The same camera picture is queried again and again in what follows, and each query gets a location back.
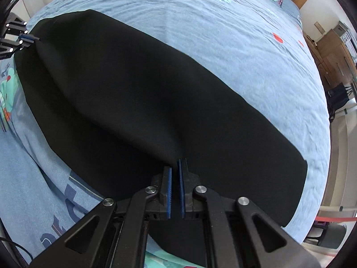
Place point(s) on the wooden dresser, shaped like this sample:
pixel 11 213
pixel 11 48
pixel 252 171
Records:
pixel 333 60

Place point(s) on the black tote bag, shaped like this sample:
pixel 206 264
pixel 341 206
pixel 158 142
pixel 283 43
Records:
pixel 336 98

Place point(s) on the blue patterned bed sheet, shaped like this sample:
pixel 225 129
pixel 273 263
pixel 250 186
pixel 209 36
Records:
pixel 256 47

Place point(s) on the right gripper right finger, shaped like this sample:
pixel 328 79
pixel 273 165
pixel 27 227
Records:
pixel 191 192

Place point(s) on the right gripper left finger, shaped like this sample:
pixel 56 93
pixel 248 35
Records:
pixel 159 203

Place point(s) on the black pants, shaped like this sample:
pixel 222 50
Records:
pixel 118 106

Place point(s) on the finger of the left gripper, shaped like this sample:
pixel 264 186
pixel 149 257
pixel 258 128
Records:
pixel 28 37

